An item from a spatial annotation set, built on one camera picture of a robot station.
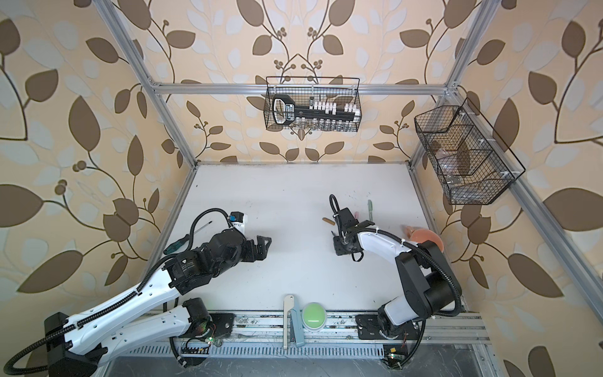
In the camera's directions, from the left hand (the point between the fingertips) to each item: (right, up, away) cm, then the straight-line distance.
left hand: (263, 240), depth 74 cm
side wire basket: (+67, +24, -1) cm, 71 cm away
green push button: (+16, -25, +2) cm, 30 cm away
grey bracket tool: (+8, -22, +1) cm, 24 cm away
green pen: (+42, +8, +31) cm, 53 cm away
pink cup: (+58, -2, +15) cm, 60 cm away
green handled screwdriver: (-36, -5, +19) cm, 42 cm away
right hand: (+28, -7, +16) cm, 34 cm away
